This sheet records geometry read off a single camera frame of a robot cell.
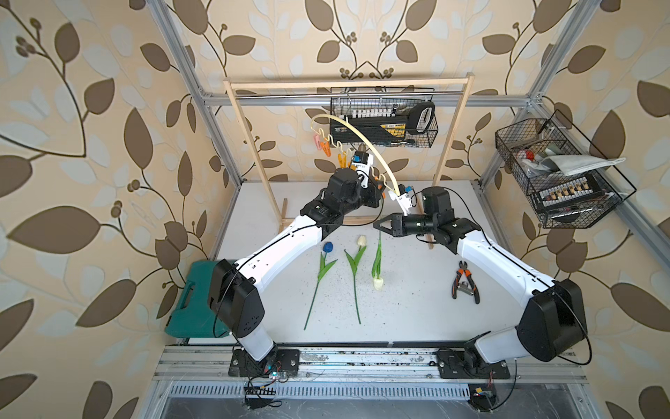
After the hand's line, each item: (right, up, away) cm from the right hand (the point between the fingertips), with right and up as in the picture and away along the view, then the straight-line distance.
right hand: (374, 225), depth 78 cm
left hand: (+3, +12, -5) cm, 14 cm away
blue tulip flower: (-17, -17, +16) cm, 28 cm away
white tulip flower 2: (0, -12, -2) cm, 12 cm away
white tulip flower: (-3, -8, +21) cm, 23 cm away
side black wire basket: (+50, +26, +6) cm, 57 cm away
